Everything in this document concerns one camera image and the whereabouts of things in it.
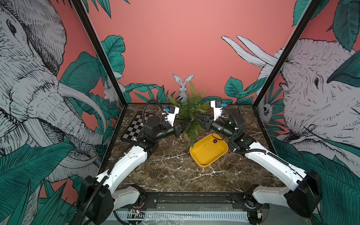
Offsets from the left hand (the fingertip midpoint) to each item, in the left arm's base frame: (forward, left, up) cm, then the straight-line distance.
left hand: (191, 122), depth 68 cm
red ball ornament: (+6, -19, -31) cm, 36 cm away
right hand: (+2, -1, +4) cm, 4 cm away
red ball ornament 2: (+49, -28, -28) cm, 63 cm away
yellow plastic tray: (0, -12, -33) cm, 35 cm away
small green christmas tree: (+12, -2, +2) cm, 12 cm away
